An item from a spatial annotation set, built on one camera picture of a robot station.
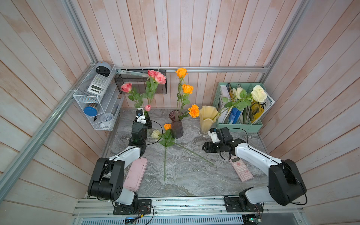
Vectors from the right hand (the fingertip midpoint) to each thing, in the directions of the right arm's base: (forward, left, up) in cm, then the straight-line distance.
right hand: (206, 146), depth 90 cm
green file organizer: (+21, -27, +1) cm, 34 cm away
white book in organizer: (+17, -9, +26) cm, 32 cm away
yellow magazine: (+25, -40, +6) cm, 47 cm away
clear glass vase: (-1, +34, +18) cm, 38 cm away
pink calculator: (-13, -22, -7) cm, 27 cm away
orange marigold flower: (+7, +9, +26) cm, 28 cm away
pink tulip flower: (+9, +35, +25) cm, 44 cm away
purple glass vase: (+16, +20, +11) cm, 28 cm away
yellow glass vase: (+19, -2, +9) cm, 21 cm away
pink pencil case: (-18, +44, -4) cm, 48 cm away
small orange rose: (+6, +26, -5) cm, 27 cm away
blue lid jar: (+7, +67, +26) cm, 72 cm away
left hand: (+13, +39, +17) cm, 45 cm away
